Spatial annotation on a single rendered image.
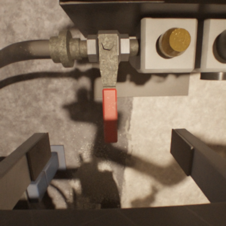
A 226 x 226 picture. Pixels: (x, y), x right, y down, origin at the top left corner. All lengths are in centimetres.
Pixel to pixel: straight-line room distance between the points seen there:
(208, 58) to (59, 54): 22
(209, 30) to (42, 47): 25
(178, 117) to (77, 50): 62
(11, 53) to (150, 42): 22
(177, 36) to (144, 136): 61
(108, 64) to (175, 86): 55
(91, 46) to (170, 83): 53
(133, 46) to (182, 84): 53
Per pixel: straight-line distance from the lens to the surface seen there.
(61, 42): 26
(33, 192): 67
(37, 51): 28
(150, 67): 25
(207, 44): 29
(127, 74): 70
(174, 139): 16
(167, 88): 75
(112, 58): 24
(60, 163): 86
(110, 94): 23
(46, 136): 16
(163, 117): 78
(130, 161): 84
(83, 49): 27
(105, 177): 88
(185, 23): 28
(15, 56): 31
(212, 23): 30
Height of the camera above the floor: 71
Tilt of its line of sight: 75 degrees down
